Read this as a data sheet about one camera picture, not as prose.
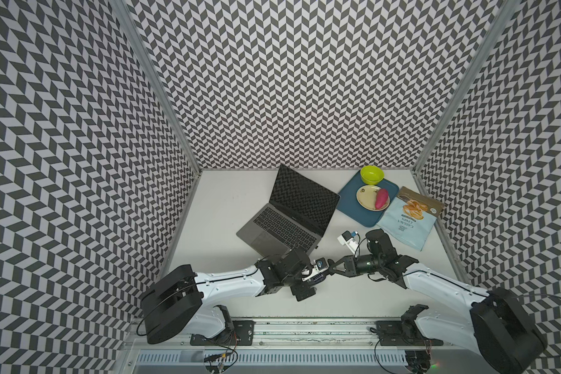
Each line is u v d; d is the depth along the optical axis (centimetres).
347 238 76
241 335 73
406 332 66
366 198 107
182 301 42
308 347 71
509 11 67
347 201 109
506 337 40
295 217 102
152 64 84
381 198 102
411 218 100
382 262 65
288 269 62
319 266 70
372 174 115
